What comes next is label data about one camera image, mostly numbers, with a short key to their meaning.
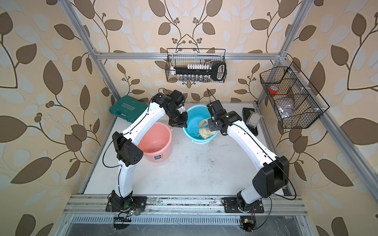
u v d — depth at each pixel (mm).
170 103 600
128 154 590
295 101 718
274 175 410
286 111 713
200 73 861
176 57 912
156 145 953
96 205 759
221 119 552
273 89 806
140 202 743
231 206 735
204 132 800
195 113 820
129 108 1116
